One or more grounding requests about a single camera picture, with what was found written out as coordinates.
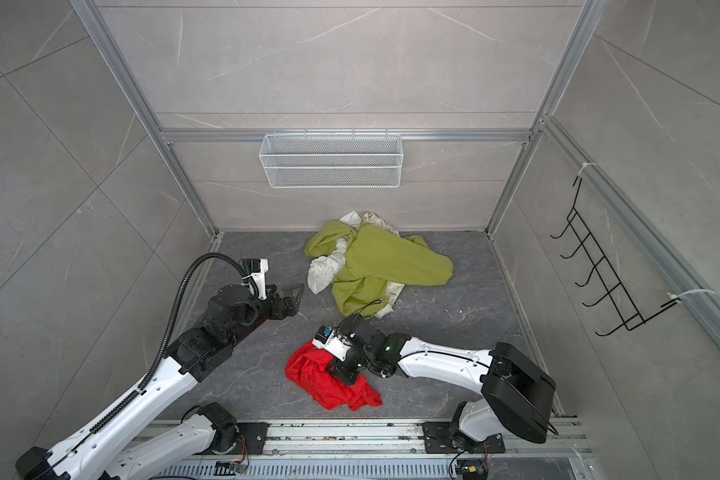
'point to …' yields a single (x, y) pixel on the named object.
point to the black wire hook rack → (624, 305)
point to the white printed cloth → (394, 289)
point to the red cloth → (307, 368)
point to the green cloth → (377, 260)
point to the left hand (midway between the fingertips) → (290, 280)
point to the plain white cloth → (324, 268)
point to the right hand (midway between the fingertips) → (329, 366)
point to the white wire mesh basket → (331, 161)
